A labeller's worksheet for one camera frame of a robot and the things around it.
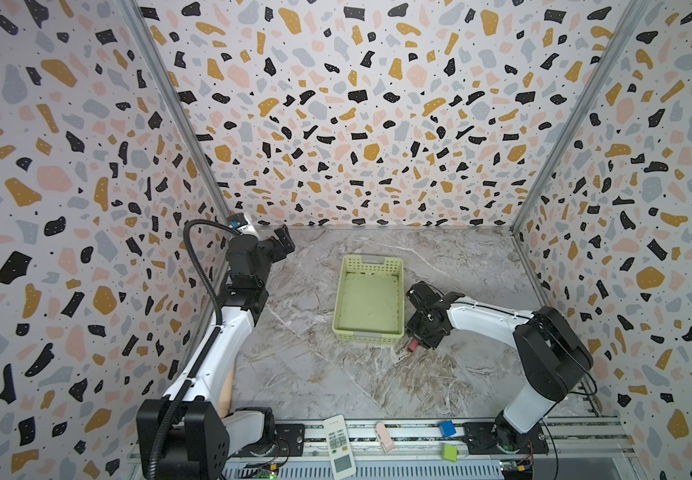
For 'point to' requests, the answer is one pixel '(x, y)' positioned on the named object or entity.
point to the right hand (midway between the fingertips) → (403, 331)
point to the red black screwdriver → (413, 343)
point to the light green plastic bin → (369, 302)
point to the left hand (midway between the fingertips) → (270, 226)
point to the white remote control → (340, 447)
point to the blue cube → (447, 429)
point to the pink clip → (384, 437)
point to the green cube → (450, 453)
